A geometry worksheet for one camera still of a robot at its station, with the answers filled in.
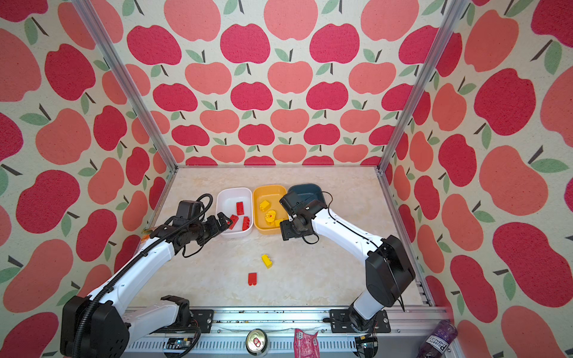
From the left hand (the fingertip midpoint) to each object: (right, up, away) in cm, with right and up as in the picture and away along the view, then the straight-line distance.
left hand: (228, 227), depth 83 cm
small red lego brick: (+9, -19, -1) cm, 21 cm away
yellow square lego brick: (+18, 0, +13) cm, 22 cm away
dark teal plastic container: (+33, +13, +25) cm, 43 cm away
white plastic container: (-2, +8, +21) cm, 23 cm away
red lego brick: (+4, -1, +13) cm, 13 cm away
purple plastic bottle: (+69, -32, -16) cm, 78 cm away
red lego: (-1, +1, +13) cm, 13 cm away
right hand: (+25, -1, +1) cm, 25 cm away
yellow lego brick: (+12, +6, +19) cm, 23 cm away
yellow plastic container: (+13, +4, +19) cm, 23 cm away
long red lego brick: (+1, +5, +19) cm, 20 cm away
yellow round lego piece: (+15, +2, +15) cm, 21 cm away
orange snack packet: (-38, -5, +10) cm, 40 cm away
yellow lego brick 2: (+15, -14, +3) cm, 20 cm away
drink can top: (+14, -28, -22) cm, 38 cm away
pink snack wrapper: (+28, -35, -14) cm, 47 cm away
